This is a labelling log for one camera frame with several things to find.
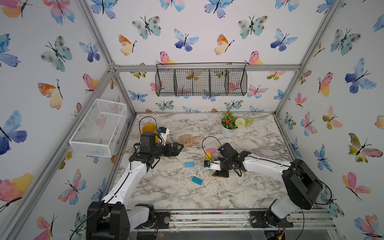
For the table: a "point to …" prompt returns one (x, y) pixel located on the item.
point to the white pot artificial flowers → (229, 123)
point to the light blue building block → (189, 164)
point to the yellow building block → (208, 156)
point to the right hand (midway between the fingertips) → (215, 167)
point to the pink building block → (210, 150)
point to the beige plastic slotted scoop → (187, 140)
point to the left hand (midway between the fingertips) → (177, 144)
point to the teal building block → (197, 180)
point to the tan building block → (211, 173)
